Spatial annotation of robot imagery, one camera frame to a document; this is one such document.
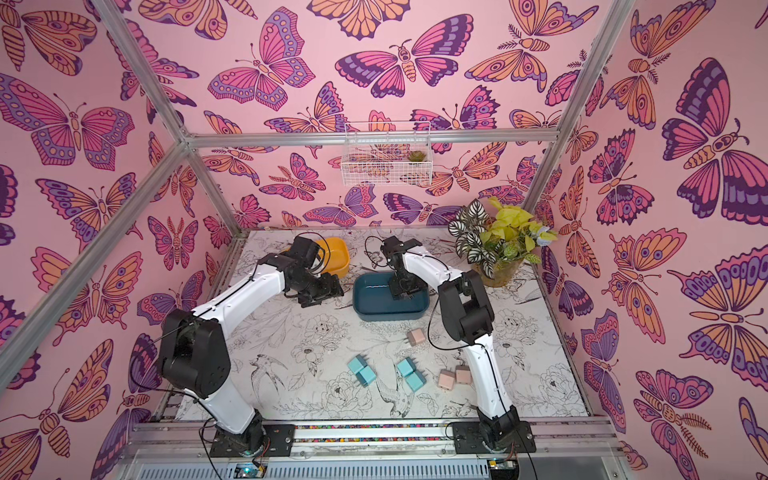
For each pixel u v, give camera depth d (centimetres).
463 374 83
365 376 82
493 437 64
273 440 73
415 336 90
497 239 84
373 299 103
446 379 82
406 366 84
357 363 85
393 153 97
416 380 81
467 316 58
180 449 73
